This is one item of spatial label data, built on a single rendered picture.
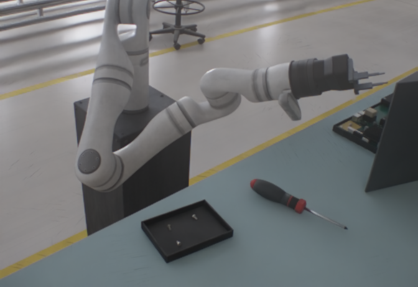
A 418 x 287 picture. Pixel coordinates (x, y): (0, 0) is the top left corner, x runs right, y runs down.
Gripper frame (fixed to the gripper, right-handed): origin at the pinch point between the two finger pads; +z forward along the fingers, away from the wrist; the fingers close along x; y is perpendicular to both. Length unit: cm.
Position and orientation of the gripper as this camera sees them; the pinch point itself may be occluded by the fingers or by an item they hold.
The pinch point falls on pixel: (385, 78)
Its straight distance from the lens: 92.7
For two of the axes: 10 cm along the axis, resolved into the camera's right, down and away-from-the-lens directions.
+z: 8.8, -1.0, -4.6
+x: 4.6, 3.7, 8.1
